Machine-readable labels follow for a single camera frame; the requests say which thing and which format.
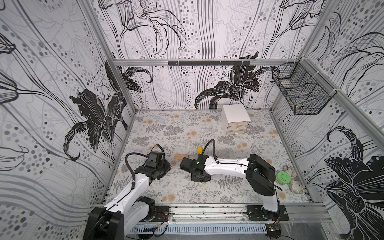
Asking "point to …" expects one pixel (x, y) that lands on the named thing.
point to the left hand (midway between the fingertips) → (172, 168)
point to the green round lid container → (283, 177)
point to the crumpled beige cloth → (295, 183)
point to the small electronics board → (273, 230)
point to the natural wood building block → (180, 157)
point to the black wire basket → (306, 91)
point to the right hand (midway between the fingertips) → (198, 177)
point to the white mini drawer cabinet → (235, 119)
